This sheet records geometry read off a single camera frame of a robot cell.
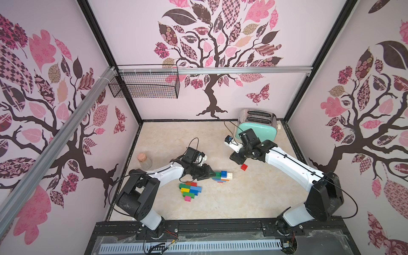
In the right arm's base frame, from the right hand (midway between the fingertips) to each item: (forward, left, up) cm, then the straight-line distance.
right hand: (234, 152), depth 84 cm
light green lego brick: (-18, +23, -13) cm, 32 cm away
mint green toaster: (+20, -21, +1) cm, 29 cm away
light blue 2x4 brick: (-11, +10, -9) cm, 17 cm away
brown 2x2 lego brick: (-12, +25, -13) cm, 31 cm away
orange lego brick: (-11, +5, -10) cm, 16 cm away
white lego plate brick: (-10, +3, -7) cm, 13 cm away
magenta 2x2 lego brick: (-20, +25, -13) cm, 35 cm away
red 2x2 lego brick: (-13, +22, -13) cm, 29 cm away
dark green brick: (-9, +9, -7) cm, 15 cm away
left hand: (-11, +12, -9) cm, 18 cm away
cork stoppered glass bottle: (-1, +51, -8) cm, 52 cm away
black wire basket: (+40, +42, +20) cm, 61 cm away
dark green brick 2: (-13, +28, -12) cm, 34 cm away
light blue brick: (-15, +19, -13) cm, 28 cm away
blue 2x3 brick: (-16, +22, -14) cm, 31 cm away
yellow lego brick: (-15, +28, -13) cm, 34 cm away
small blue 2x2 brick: (-10, +6, -6) cm, 13 cm away
